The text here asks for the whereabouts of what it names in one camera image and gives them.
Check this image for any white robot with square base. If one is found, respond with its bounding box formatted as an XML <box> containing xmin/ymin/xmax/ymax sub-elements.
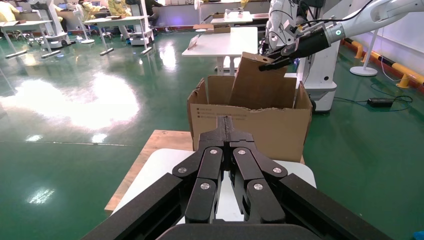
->
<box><xmin>127</xmin><ymin>0</ymin><xmax>156</xmax><ymax>46</ymax></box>

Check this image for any wooden board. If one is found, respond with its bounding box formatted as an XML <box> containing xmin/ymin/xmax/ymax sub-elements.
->
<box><xmin>104</xmin><ymin>129</ymin><xmax>306</xmax><ymax>213</ymax></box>

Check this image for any person in yellow jacket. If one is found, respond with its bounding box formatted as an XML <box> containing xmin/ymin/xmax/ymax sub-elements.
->
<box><xmin>107</xmin><ymin>0</ymin><xmax>133</xmax><ymax>17</ymax></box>

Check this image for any person in dark clothes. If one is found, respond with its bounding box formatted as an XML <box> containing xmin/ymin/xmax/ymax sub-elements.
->
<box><xmin>144</xmin><ymin>0</ymin><xmax>164</xmax><ymax>27</ymax></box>

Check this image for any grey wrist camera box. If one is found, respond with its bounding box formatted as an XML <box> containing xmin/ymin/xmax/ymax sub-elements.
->
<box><xmin>291</xmin><ymin>23</ymin><xmax>317</xmax><ymax>37</ymax></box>

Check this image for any white rectangular table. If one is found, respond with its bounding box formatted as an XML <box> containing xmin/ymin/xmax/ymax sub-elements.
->
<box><xmin>181</xmin><ymin>26</ymin><xmax>259</xmax><ymax>76</ymax></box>

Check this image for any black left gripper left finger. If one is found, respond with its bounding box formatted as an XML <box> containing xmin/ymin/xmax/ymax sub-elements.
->
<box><xmin>172</xmin><ymin>115</ymin><xmax>227</xmax><ymax>224</ymax></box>

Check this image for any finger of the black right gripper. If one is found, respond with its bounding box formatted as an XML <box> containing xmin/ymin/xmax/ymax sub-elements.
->
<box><xmin>258</xmin><ymin>56</ymin><xmax>290</xmax><ymax>72</ymax></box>
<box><xmin>264</xmin><ymin>48</ymin><xmax>284</xmax><ymax>61</ymax></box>

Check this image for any black braided cable loop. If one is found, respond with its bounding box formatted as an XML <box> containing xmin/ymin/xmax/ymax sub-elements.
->
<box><xmin>296</xmin><ymin>0</ymin><xmax>375</xmax><ymax>29</ymax></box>

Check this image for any thin floor cable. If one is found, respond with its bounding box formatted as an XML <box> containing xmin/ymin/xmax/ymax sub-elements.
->
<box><xmin>332</xmin><ymin>82</ymin><xmax>414</xmax><ymax>113</ymax></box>

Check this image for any big open cardboard box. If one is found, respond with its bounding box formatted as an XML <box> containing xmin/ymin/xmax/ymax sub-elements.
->
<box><xmin>186</xmin><ymin>75</ymin><xmax>315</xmax><ymax>165</ymax></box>

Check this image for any yellow black guard rail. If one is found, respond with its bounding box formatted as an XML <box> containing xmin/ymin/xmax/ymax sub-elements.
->
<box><xmin>342</xmin><ymin>38</ymin><xmax>424</xmax><ymax>90</ymax></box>

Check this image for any white table with device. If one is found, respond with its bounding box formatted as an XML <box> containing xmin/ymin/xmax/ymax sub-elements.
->
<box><xmin>210</xmin><ymin>11</ymin><xmax>271</xmax><ymax>27</ymax></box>

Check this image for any white robot torso column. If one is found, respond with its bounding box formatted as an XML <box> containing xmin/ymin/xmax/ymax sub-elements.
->
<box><xmin>296</xmin><ymin>0</ymin><xmax>339</xmax><ymax>114</ymax></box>

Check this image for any white floor stand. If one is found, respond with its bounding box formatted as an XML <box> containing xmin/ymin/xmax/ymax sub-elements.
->
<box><xmin>349</xmin><ymin>29</ymin><xmax>379</xmax><ymax>78</ymax></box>

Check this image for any white wheeled robot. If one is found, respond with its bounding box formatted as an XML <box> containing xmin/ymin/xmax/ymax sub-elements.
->
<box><xmin>28</xmin><ymin>0</ymin><xmax>72</xmax><ymax>50</ymax></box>

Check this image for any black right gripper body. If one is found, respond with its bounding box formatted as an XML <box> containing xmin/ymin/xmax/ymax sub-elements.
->
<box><xmin>281</xmin><ymin>24</ymin><xmax>332</xmax><ymax>62</ymax></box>

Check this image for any tilted card on table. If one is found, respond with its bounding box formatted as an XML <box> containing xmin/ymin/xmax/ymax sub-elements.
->
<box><xmin>187</xmin><ymin>34</ymin><xmax>200</xmax><ymax>51</ymax></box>

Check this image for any long white work table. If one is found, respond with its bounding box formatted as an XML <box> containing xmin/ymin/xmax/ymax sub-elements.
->
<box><xmin>0</xmin><ymin>20</ymin><xmax>54</xmax><ymax>60</ymax></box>

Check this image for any white robot with black cables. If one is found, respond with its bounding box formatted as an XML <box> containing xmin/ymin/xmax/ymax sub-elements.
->
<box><xmin>264</xmin><ymin>0</ymin><xmax>299</xmax><ymax>57</ymax></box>

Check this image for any black power adapter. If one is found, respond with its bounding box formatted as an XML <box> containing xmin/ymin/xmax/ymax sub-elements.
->
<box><xmin>366</xmin><ymin>97</ymin><xmax>395</xmax><ymax>109</ymax></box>

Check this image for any white table with grey legs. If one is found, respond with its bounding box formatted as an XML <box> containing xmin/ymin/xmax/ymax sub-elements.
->
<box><xmin>83</xmin><ymin>15</ymin><xmax>154</xmax><ymax>57</ymax></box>

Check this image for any seated person in yellow suit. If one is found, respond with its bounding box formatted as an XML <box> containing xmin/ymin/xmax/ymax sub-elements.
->
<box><xmin>77</xmin><ymin>0</ymin><xmax>100</xmax><ymax>22</ymax></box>

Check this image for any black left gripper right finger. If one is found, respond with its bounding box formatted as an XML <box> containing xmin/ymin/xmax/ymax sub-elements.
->
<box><xmin>226</xmin><ymin>115</ymin><xmax>288</xmax><ymax>224</ymax></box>

